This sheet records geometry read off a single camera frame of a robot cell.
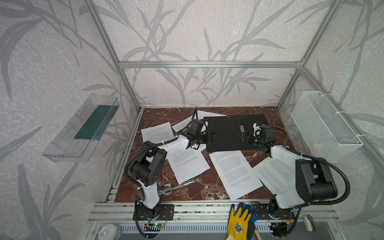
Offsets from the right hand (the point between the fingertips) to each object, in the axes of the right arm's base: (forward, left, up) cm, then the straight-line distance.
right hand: (243, 132), depth 94 cm
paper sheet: (+7, +55, -10) cm, 56 cm away
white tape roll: (-51, +66, -2) cm, 83 cm away
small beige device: (-47, -24, -7) cm, 53 cm away
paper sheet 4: (-24, -18, -9) cm, 31 cm away
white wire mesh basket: (-18, -28, +25) cm, 41 cm away
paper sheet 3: (-24, +5, -10) cm, 27 cm away
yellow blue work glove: (-47, +8, -6) cm, 48 cm away
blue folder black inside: (+9, +9, -8) cm, 14 cm away
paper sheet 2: (-17, +36, -10) cm, 41 cm away
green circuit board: (-48, +48, -8) cm, 68 cm away
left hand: (-3, +18, +2) cm, 19 cm away
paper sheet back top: (+24, +28, -10) cm, 38 cm away
